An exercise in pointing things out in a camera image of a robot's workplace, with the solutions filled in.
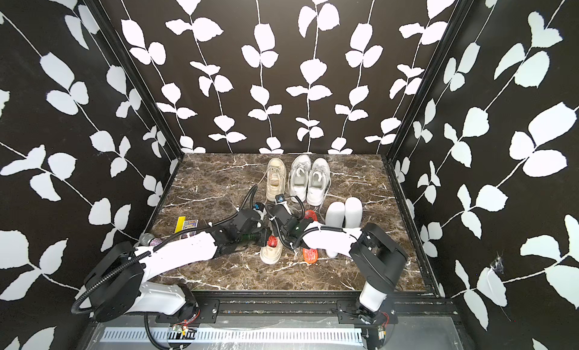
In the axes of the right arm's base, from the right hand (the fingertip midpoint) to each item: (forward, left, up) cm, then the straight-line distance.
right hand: (277, 216), depth 89 cm
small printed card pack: (-1, +37, -6) cm, 38 cm away
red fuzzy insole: (-9, +2, -3) cm, 10 cm away
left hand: (-7, +1, +1) cm, 7 cm away
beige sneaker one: (+22, +2, -3) cm, 22 cm away
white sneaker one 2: (+19, -18, +1) cm, 26 cm away
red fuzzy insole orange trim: (-13, -13, -7) cm, 20 cm away
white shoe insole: (+4, -24, -8) cm, 26 cm away
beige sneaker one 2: (-16, +1, -1) cm, 16 cm away
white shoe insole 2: (+6, -33, -8) cm, 34 cm away
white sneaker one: (+21, -9, -1) cm, 23 cm away
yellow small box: (-1, +42, -6) cm, 42 cm away
